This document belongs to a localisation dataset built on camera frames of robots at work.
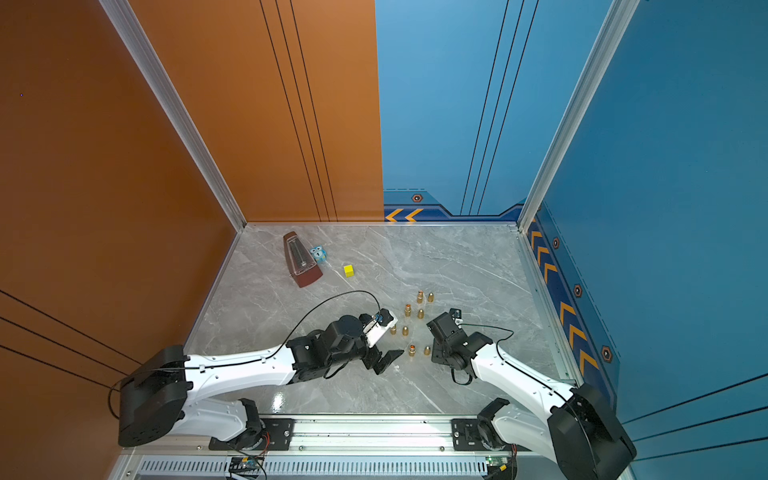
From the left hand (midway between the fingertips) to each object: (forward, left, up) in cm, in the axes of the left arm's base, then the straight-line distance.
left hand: (394, 333), depth 78 cm
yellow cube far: (+28, +16, -10) cm, 34 cm away
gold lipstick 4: (-1, -5, -8) cm, 10 cm away
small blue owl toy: (+35, +28, -10) cm, 46 cm away
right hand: (0, -14, -11) cm, 18 cm away
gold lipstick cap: (+17, -12, -10) cm, 23 cm away
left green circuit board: (-28, +36, -15) cm, 48 cm away
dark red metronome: (+25, +30, -3) cm, 40 cm away
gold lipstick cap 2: (+11, -8, -10) cm, 17 cm away
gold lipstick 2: (+12, -4, -9) cm, 15 cm away
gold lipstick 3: (-4, 0, +10) cm, 10 cm away
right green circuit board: (-26, -26, -15) cm, 39 cm away
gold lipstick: (+17, -8, -10) cm, 21 cm away
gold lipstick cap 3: (0, -10, -10) cm, 14 cm away
